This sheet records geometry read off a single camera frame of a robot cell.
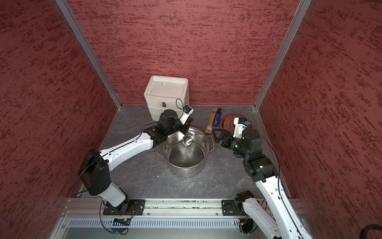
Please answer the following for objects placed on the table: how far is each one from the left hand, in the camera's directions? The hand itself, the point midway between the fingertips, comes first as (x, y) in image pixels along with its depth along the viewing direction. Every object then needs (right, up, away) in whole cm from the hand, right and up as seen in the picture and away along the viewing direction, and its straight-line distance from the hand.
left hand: (190, 120), depth 81 cm
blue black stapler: (+20, +2, +29) cm, 35 cm away
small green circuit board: (-33, -50, -9) cm, 60 cm away
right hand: (+12, -7, -12) cm, 19 cm away
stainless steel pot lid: (+27, -2, +29) cm, 39 cm away
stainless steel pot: (-2, -26, +11) cm, 28 cm away
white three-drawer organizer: (-18, +18, +14) cm, 29 cm away
